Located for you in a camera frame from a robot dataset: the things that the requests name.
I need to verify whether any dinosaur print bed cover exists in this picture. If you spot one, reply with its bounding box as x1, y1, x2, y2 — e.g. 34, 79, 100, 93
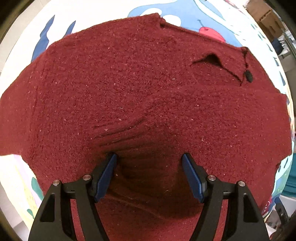
1, 1, 295, 240

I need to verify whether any teal fabric storage box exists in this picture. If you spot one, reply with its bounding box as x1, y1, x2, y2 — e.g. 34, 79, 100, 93
282, 153, 296, 197

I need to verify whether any dark red knitted sweater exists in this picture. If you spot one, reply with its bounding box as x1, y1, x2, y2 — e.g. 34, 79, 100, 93
1, 14, 292, 240

